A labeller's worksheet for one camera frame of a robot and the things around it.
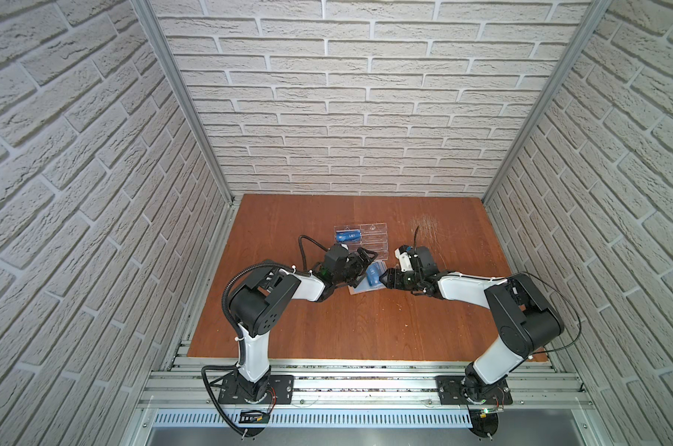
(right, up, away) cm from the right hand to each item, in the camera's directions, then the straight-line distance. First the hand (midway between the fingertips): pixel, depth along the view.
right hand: (391, 278), depth 94 cm
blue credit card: (-6, +3, 0) cm, 6 cm away
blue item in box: (-15, +15, +3) cm, 21 cm away
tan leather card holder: (-10, -2, -2) cm, 10 cm away
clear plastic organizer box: (-5, +14, +8) cm, 17 cm away
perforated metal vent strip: (-45, -32, -25) cm, 60 cm away
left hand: (-4, +7, -4) cm, 9 cm away
